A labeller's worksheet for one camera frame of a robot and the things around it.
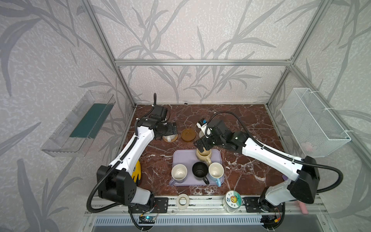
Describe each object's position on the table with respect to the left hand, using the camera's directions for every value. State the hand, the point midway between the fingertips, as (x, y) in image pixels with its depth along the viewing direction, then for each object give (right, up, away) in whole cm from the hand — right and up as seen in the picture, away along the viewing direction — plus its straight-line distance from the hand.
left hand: (169, 130), depth 82 cm
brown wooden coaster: (+10, -5, +19) cm, 22 cm away
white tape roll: (+7, -39, -9) cm, 40 cm away
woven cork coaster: (-4, -7, +9) cm, 12 cm away
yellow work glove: (-19, -24, 0) cm, 31 cm away
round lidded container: (+32, -32, -15) cm, 48 cm away
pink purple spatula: (+69, -38, -11) cm, 80 cm away
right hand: (+17, -4, -6) cm, 18 cm away
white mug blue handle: (+27, -24, +1) cm, 37 cm away
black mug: (+18, -24, +1) cm, 30 cm away
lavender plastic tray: (+10, -18, +8) cm, 22 cm away
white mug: (-2, -5, +7) cm, 9 cm away
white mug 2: (+6, -24, 0) cm, 25 cm away
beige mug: (+20, -15, 0) cm, 25 cm away
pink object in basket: (+72, -7, -10) cm, 73 cm away
